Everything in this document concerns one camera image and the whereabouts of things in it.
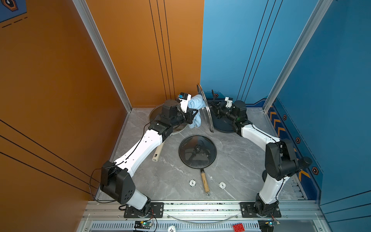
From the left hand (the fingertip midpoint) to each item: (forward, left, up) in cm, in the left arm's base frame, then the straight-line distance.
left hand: (198, 108), depth 75 cm
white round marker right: (-29, -14, -32) cm, 46 cm away
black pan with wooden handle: (-25, -4, -31) cm, 40 cm away
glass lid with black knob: (-9, -1, -31) cm, 32 cm away
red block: (-48, -20, -31) cm, 61 cm away
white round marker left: (-28, +3, -33) cm, 43 cm away
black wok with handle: (-4, -14, -5) cm, 15 cm away
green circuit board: (-47, +27, -34) cm, 64 cm away
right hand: (+9, -7, -4) cm, 12 cm away
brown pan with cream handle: (-18, +24, -21) cm, 36 cm away
